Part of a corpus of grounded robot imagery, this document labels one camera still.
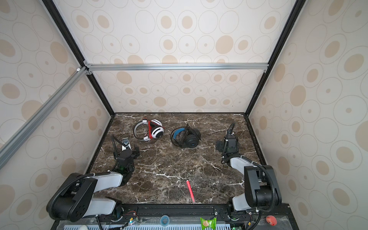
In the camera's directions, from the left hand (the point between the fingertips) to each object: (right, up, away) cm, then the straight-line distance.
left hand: (129, 142), depth 88 cm
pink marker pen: (+37, -25, -6) cm, 45 cm away
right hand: (+62, 0, +6) cm, 62 cm away
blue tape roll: (+24, -37, -16) cm, 47 cm away
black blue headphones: (+39, +2, +8) cm, 40 cm away
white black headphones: (+4, +7, +21) cm, 23 cm away
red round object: (+77, -36, -18) cm, 86 cm away
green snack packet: (+46, -37, -19) cm, 62 cm away
